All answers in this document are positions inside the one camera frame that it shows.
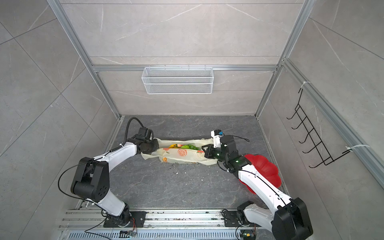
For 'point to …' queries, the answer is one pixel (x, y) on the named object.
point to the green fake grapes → (193, 147)
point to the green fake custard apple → (185, 146)
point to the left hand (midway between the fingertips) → (156, 142)
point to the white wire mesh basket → (180, 80)
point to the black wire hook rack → (313, 148)
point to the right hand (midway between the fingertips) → (202, 146)
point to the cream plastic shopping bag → (188, 151)
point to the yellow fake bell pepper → (174, 146)
